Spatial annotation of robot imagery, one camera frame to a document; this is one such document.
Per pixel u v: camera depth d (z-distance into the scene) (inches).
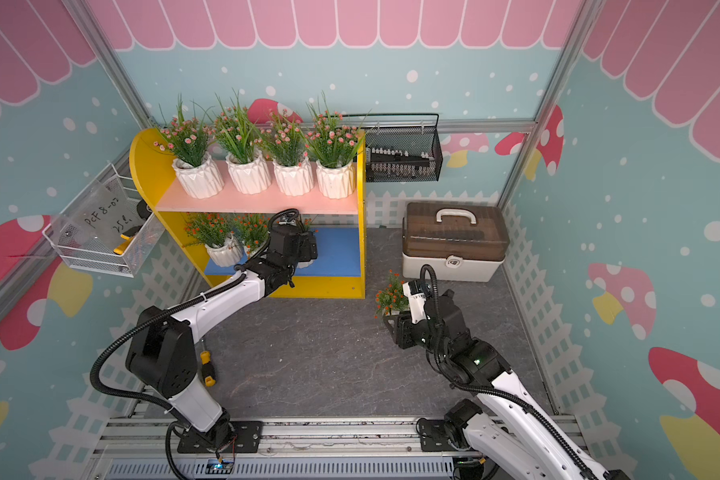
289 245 26.8
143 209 31.1
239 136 24.5
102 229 26.4
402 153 35.9
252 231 32.0
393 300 32.2
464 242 34.7
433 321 20.0
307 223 32.6
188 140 24.1
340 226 49.0
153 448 29.2
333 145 24.2
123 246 25.0
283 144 24.6
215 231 32.0
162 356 18.0
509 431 17.9
